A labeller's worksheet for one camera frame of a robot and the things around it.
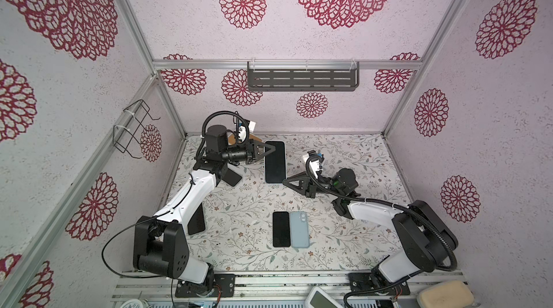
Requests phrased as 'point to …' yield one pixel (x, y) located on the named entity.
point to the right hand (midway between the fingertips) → (283, 185)
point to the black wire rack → (137, 112)
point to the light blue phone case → (299, 229)
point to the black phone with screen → (281, 237)
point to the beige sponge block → (446, 294)
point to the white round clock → (133, 303)
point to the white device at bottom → (318, 299)
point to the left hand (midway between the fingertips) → (273, 150)
